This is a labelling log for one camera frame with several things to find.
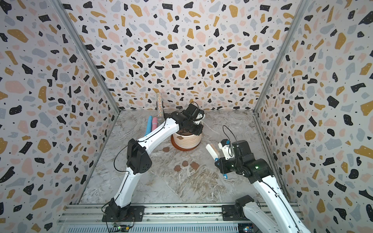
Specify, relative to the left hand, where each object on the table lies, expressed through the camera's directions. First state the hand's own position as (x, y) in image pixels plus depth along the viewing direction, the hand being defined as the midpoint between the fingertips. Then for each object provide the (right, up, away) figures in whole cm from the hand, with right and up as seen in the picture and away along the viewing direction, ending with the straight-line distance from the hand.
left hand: (204, 130), depth 88 cm
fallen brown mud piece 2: (-12, -21, +5) cm, 25 cm away
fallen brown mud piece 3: (-6, -22, +5) cm, 24 cm away
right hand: (+5, -15, -16) cm, 23 cm away
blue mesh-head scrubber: (-40, +1, +20) cm, 45 cm away
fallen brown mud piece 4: (-25, -12, +8) cm, 29 cm away
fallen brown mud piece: (-17, -24, +2) cm, 29 cm away
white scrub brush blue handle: (+5, -11, -15) cm, 19 cm away
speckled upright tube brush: (-30, +18, +12) cm, 37 cm away
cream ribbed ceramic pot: (-10, -7, +2) cm, 12 cm away
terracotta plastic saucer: (-21, -9, +11) cm, 25 cm away
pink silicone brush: (-36, +5, +22) cm, 43 cm away
